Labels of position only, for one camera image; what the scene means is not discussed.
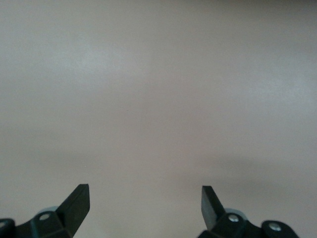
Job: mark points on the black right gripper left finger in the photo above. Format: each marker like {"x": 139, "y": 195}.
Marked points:
{"x": 71, "y": 210}

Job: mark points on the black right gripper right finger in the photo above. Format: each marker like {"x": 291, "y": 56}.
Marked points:
{"x": 213, "y": 213}

